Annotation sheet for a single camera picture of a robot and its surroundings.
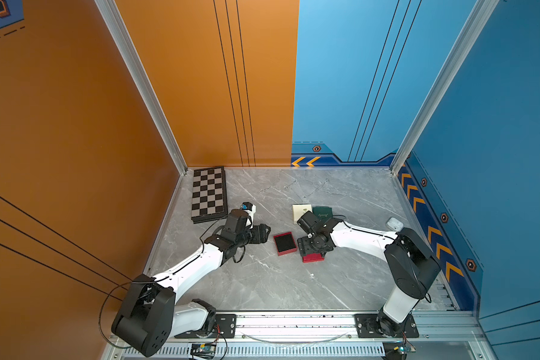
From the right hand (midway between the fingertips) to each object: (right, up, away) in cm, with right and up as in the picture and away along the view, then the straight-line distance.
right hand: (309, 248), depth 90 cm
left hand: (-18, +10, -4) cm, 21 cm away
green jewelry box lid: (+8, +13, +9) cm, 18 cm away
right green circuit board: (+25, -27, -21) cm, 42 cm away
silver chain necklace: (-20, +23, +22) cm, 38 cm away
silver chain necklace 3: (+7, +24, +22) cm, 33 cm away
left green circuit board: (-37, -28, -19) cm, 50 cm away
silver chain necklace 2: (-9, +25, +22) cm, 35 cm away
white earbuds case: (+38, +9, +6) cm, 40 cm away
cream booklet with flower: (-3, +15, +9) cm, 17 cm away
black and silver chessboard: (-45, +21, +15) cm, 52 cm away
